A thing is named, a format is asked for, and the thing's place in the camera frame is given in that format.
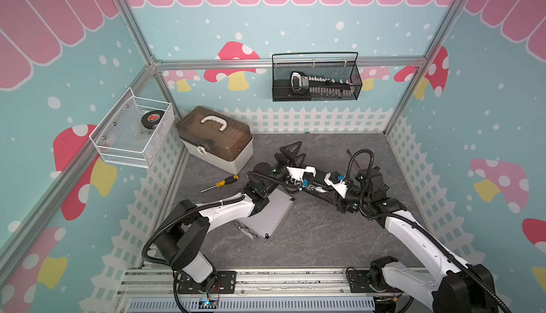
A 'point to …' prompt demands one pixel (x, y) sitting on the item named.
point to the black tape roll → (151, 118)
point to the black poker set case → (320, 188)
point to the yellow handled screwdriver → (221, 183)
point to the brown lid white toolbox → (222, 141)
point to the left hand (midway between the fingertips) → (299, 146)
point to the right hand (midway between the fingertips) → (322, 191)
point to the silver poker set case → (266, 223)
